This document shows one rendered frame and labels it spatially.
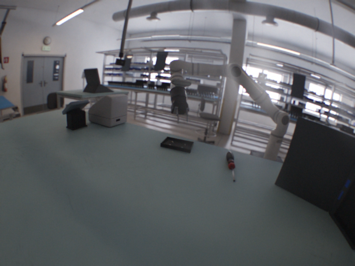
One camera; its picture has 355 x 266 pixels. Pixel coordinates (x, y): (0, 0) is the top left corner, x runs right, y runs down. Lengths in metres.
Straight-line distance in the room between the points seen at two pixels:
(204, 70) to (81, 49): 6.78
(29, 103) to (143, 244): 6.41
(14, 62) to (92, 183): 6.07
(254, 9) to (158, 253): 3.98
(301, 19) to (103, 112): 4.02
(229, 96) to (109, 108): 3.94
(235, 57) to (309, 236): 4.39
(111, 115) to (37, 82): 5.94
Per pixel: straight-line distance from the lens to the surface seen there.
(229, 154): 0.54
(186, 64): 0.85
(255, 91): 0.90
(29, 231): 0.33
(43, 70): 6.64
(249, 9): 3.95
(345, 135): 0.46
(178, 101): 0.70
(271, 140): 1.04
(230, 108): 4.46
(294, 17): 4.06
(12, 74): 6.29
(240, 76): 0.86
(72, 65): 7.12
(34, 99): 6.57
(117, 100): 0.74
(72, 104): 0.70
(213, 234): 0.30
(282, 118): 1.01
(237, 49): 4.58
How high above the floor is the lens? 1.23
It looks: 18 degrees down
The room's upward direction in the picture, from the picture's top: 8 degrees clockwise
